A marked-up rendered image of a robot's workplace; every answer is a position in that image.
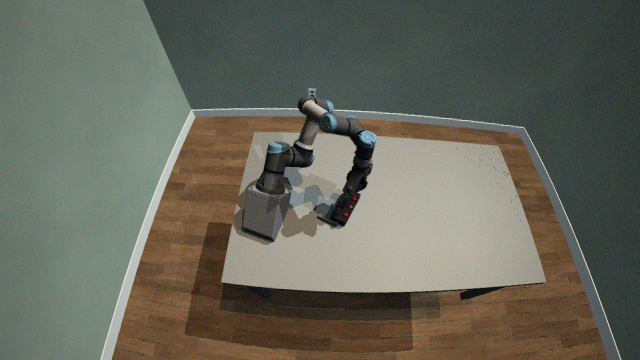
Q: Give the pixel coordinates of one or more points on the black power strip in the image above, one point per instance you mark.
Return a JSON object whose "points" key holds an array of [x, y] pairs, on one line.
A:
{"points": [[343, 209]]}

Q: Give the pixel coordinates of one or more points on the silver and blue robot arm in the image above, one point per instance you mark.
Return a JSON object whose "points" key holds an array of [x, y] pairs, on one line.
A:
{"points": [[302, 155]]}

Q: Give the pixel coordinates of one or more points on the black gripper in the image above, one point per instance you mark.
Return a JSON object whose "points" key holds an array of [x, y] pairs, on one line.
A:
{"points": [[363, 182]]}

